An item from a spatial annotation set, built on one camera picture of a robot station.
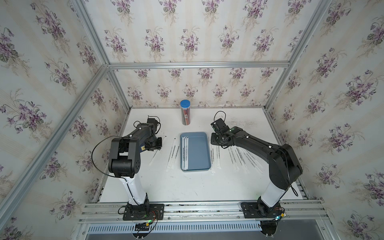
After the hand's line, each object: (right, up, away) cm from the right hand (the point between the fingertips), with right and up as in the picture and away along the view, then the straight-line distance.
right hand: (215, 140), depth 91 cm
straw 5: (-18, -8, +2) cm, 20 cm away
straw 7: (+2, -11, +2) cm, 11 cm away
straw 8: (+12, -12, 0) cm, 17 cm away
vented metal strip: (-5, -39, -21) cm, 44 cm away
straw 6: (-1, -12, +2) cm, 12 cm away
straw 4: (-20, -8, +3) cm, 22 cm away
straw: (-39, -10, +2) cm, 40 cm away
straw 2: (-29, -13, 0) cm, 32 cm away
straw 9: (+16, -12, 0) cm, 20 cm away
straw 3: (-25, -11, +2) cm, 28 cm away
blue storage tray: (-10, -8, +2) cm, 13 cm away
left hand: (-37, -6, +4) cm, 37 cm away
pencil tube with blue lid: (-19, +18, +9) cm, 28 cm away
